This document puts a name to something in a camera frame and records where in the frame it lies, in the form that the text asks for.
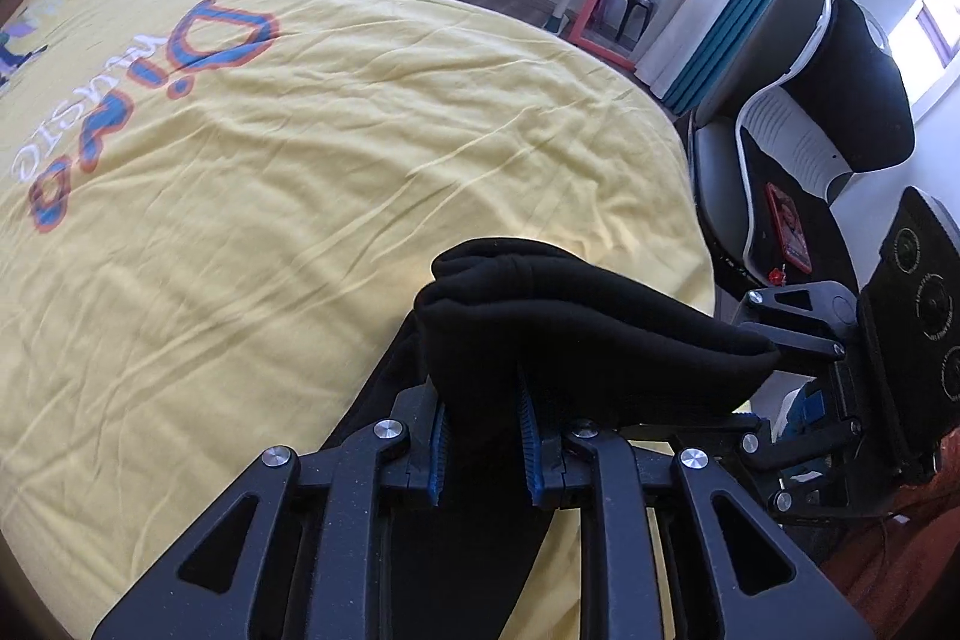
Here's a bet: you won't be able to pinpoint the black pants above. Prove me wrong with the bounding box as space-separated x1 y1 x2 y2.
316 239 785 640

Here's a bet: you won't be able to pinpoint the black white gaming chair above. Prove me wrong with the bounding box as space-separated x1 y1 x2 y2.
686 0 920 330

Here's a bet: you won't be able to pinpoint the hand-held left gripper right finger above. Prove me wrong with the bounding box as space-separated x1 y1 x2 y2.
517 370 875 640

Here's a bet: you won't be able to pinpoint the red phone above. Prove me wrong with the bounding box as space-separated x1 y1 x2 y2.
765 182 815 272

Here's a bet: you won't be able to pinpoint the yellow printed blanket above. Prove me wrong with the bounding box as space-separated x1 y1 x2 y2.
0 0 717 640

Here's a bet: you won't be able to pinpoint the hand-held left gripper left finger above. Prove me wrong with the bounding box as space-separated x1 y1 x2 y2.
90 385 451 640

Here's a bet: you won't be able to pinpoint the person's orange clothing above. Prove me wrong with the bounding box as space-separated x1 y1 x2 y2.
821 452 960 640

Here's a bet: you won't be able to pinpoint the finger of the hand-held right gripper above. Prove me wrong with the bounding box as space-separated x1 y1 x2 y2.
739 281 861 363
660 411 865 525

